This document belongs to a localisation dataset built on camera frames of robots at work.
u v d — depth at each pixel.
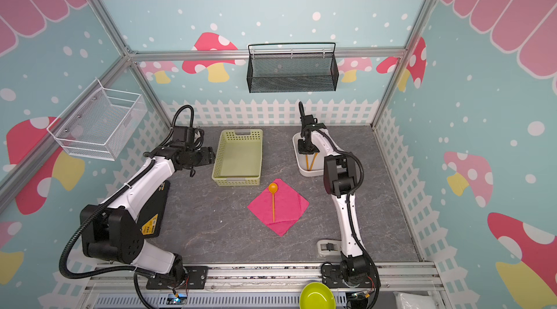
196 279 0.75
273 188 0.95
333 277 0.74
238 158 1.05
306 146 0.96
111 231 0.43
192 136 0.71
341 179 0.65
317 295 0.71
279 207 0.92
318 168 1.03
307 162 1.06
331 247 0.77
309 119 0.92
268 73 0.95
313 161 1.06
